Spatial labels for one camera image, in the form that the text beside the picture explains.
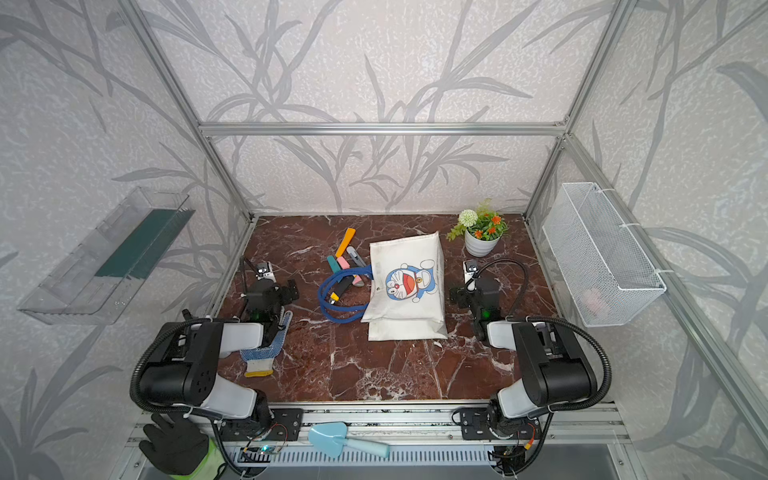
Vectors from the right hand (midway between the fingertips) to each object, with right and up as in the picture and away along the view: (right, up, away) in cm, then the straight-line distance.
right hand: (468, 277), depth 95 cm
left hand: (-61, -1, -1) cm, 61 cm away
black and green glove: (-73, -37, -25) cm, 86 cm away
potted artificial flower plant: (+6, +15, +4) cm, 17 cm away
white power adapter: (-2, +4, -14) cm, 15 cm away
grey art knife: (-38, +6, +13) cm, 41 cm away
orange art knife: (-43, +11, +17) cm, 47 cm away
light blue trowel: (-38, -36, -24) cm, 58 cm away
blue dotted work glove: (-62, -23, -10) cm, 67 cm away
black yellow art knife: (-42, -4, +3) cm, 42 cm away
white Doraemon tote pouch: (-20, -4, -2) cm, 20 cm away
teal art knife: (-46, +3, +10) cm, 47 cm away
